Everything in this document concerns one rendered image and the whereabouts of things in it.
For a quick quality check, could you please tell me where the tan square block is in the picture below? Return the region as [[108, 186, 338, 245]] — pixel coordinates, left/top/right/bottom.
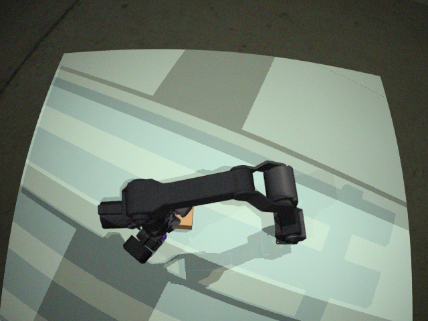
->
[[174, 207, 194, 230]]

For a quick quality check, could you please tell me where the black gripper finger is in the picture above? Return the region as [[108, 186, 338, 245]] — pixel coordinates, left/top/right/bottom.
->
[[136, 228, 163, 251], [167, 216, 181, 233]]

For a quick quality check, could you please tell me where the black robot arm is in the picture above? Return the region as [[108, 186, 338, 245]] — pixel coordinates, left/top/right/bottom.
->
[[98, 160, 306, 245]]

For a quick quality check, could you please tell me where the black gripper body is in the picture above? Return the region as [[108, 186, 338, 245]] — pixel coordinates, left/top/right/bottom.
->
[[123, 207, 193, 264]]

